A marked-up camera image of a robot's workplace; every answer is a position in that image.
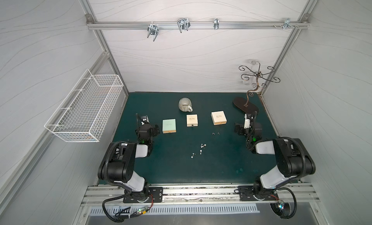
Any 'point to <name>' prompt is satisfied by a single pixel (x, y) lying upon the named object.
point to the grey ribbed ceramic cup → (185, 105)
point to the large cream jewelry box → (219, 118)
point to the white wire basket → (81, 115)
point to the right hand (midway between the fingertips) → (244, 122)
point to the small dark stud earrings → (213, 133)
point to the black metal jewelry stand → (246, 105)
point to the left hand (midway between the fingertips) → (148, 124)
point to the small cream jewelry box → (192, 120)
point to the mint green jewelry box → (169, 126)
